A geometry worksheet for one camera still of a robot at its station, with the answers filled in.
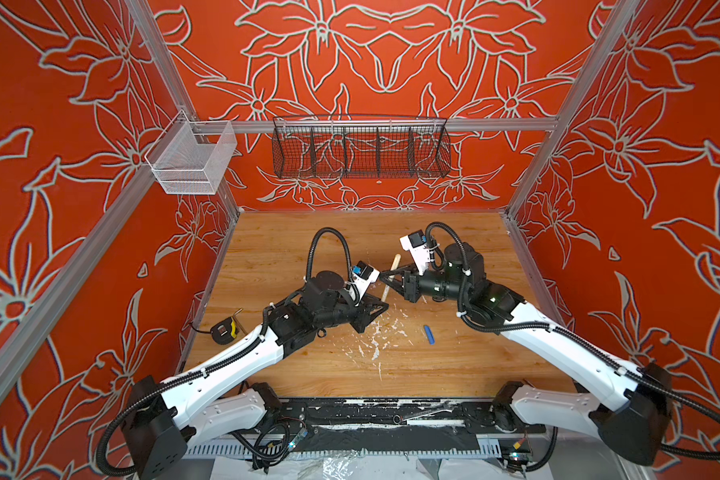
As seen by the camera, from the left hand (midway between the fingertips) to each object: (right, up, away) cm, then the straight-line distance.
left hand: (385, 301), depth 69 cm
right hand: (-2, +6, -3) cm, 7 cm away
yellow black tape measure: (-45, -12, +16) cm, 49 cm away
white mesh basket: (-60, +37, +20) cm, 73 cm away
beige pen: (+2, +9, -4) cm, 10 cm away
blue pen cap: (+15, -14, +18) cm, 27 cm away
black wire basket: (-6, +45, +29) cm, 54 cm away
